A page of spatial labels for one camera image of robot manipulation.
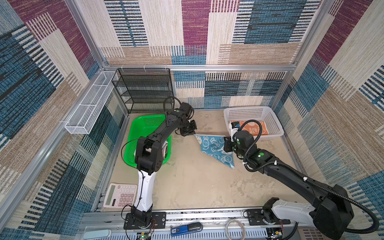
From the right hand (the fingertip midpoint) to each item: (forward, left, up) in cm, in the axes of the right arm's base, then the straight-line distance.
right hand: (225, 139), depth 81 cm
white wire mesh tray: (+22, +82, +1) cm, 85 cm away
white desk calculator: (-22, +57, -16) cm, 63 cm away
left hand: (+12, +15, -6) cm, 20 cm away
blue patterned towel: (+2, +5, -9) cm, 10 cm away
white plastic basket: (+31, -34, -14) cm, 48 cm away
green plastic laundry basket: (+23, +53, -15) cm, 60 cm away
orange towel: (+1, +35, -11) cm, 36 cm away
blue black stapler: (-37, +20, -16) cm, 45 cm away
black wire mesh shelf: (+45, +51, -1) cm, 68 cm away
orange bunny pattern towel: (+21, -26, -17) cm, 37 cm away
